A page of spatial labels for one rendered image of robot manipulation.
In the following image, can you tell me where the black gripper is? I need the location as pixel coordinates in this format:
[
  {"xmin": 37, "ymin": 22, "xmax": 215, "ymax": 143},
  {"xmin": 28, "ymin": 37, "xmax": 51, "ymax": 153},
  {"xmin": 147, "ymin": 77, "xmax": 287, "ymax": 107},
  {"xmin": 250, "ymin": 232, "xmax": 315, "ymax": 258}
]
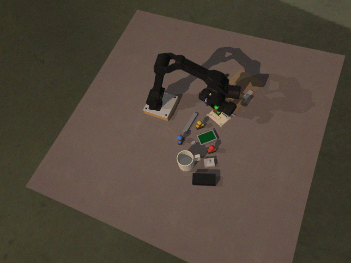
[{"xmin": 199, "ymin": 88, "xmax": 236, "ymax": 116}]

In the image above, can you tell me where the cream mug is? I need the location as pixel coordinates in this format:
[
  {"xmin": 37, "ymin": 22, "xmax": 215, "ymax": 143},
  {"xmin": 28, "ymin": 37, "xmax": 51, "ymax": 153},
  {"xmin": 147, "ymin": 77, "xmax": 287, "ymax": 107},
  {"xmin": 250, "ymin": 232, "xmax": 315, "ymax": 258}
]
[{"xmin": 177, "ymin": 150, "xmax": 200, "ymax": 171}]

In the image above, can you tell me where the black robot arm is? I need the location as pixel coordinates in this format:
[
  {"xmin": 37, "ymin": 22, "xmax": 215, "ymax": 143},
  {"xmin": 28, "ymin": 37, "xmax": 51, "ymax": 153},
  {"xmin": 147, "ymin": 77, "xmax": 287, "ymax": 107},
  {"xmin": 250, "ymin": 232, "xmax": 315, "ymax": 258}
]
[{"xmin": 146, "ymin": 53, "xmax": 241, "ymax": 111}]

